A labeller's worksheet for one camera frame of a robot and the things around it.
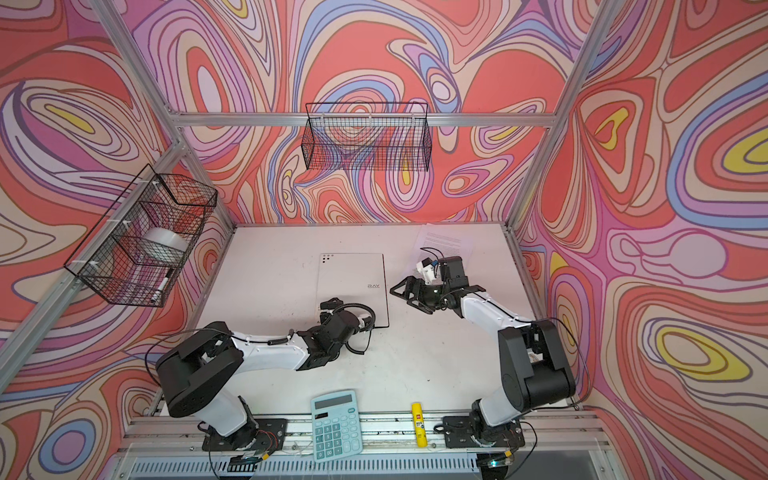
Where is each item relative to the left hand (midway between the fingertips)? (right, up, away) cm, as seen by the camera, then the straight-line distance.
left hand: (339, 308), depth 91 cm
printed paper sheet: (+36, +22, +24) cm, 48 cm away
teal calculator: (+2, -26, -17) cm, 32 cm away
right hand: (+19, +3, -4) cm, 20 cm away
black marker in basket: (-40, +7, -21) cm, 46 cm away
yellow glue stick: (+23, -26, -17) cm, 39 cm away
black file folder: (+5, +7, +11) cm, 14 cm away
